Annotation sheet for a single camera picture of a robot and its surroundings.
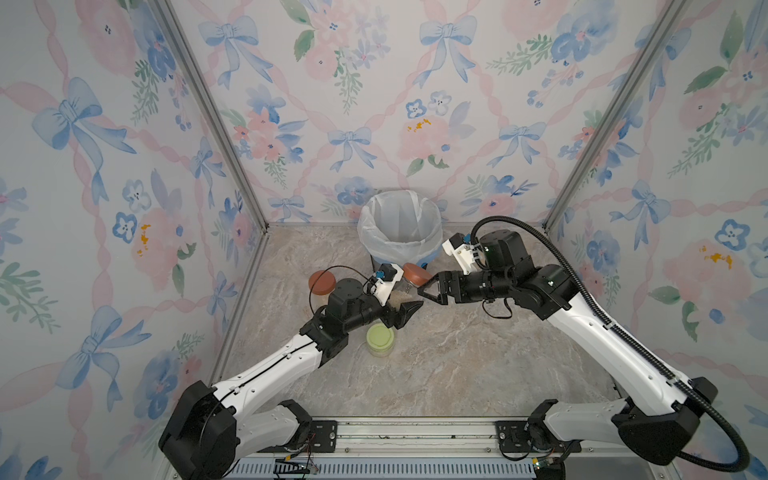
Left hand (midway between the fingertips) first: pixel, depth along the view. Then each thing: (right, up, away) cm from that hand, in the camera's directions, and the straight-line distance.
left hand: (411, 289), depth 73 cm
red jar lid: (+1, +4, -6) cm, 8 cm away
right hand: (+4, +1, -7) cm, 8 cm away
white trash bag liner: (-2, +18, +24) cm, 30 cm away
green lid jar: (-8, -15, +10) cm, 20 cm away
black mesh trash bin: (+4, +6, +11) cm, 14 cm away
